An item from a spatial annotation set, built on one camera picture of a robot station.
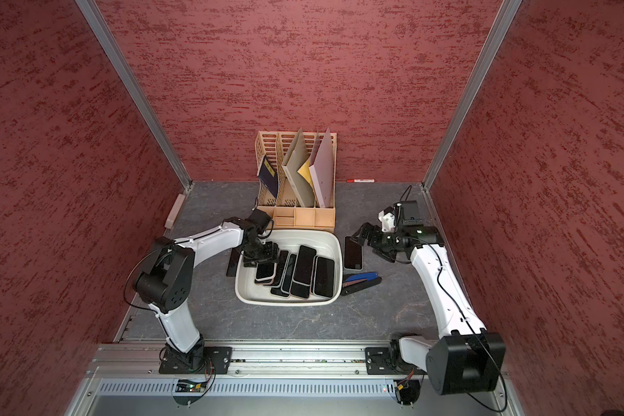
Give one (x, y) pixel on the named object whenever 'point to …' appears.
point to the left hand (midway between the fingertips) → (268, 266)
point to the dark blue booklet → (269, 176)
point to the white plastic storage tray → (327, 243)
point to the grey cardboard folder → (295, 159)
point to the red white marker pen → (360, 180)
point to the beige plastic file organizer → (287, 211)
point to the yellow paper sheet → (305, 172)
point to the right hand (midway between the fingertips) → (360, 248)
